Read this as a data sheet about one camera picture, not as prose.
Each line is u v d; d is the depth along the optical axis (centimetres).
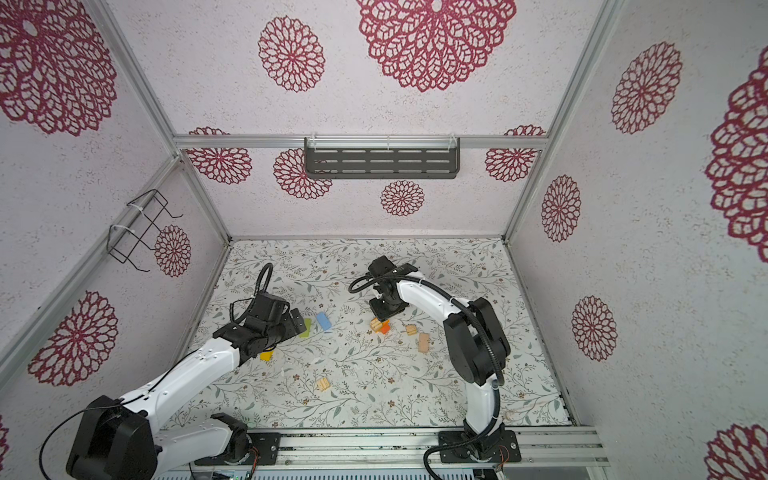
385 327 92
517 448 74
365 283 70
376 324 90
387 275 68
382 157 93
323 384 83
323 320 97
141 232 78
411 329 95
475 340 50
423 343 92
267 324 65
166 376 48
